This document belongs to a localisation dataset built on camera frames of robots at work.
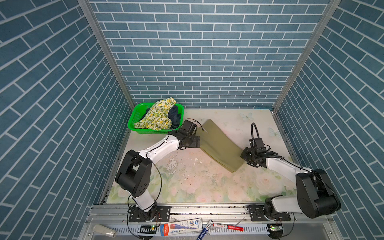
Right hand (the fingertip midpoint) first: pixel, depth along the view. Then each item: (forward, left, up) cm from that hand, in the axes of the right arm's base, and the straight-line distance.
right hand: (242, 155), depth 93 cm
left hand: (+2, +29, +7) cm, 30 cm away
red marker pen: (-38, +8, -2) cm, 39 cm away
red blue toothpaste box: (-40, +33, -1) cm, 52 cm away
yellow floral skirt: (+19, +58, +9) cm, 62 cm away
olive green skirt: (+7, +13, -2) cm, 15 cm away
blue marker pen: (-40, +22, -1) cm, 46 cm away
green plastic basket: (+26, +76, +3) cm, 81 cm away
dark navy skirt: (+22, +47, +6) cm, 52 cm away
